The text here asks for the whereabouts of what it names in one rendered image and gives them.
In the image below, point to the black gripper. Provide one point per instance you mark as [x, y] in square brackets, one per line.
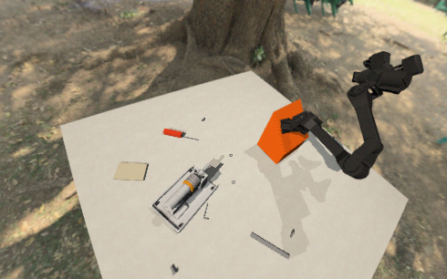
[412, 63]

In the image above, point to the red-handled screwdriver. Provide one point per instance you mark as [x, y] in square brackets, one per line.
[175, 133]

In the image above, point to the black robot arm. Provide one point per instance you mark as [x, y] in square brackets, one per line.
[357, 164]

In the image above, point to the grey flat bar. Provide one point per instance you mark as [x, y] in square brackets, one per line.
[287, 256]

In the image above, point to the grey metal shaft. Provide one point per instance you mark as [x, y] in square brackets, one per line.
[206, 167]

